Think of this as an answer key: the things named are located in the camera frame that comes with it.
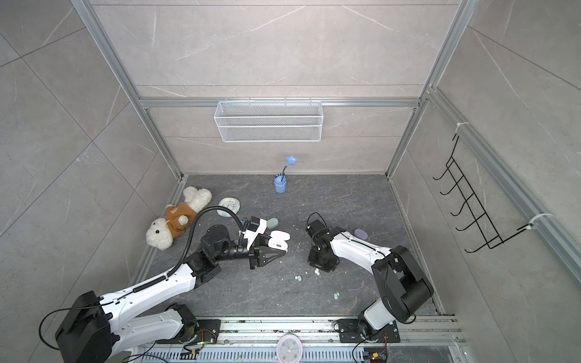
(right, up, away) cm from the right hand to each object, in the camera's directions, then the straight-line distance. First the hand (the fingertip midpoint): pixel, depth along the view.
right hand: (314, 263), depth 88 cm
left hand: (-11, +13, -22) cm, 28 cm away
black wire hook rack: (+48, +30, -15) cm, 58 cm away
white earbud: (+1, -2, -2) cm, 3 cm away
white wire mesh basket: (-20, +61, +12) cm, 65 cm away
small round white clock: (-38, +23, +17) cm, 48 cm away
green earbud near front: (+7, -9, -8) cm, 14 cm away
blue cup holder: (-15, +32, +22) cm, 42 cm away
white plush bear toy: (-61, +12, +2) cm, 63 cm away
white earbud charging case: (-12, +14, -23) cm, 30 cm away
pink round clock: (-9, -20, -19) cm, 29 cm away
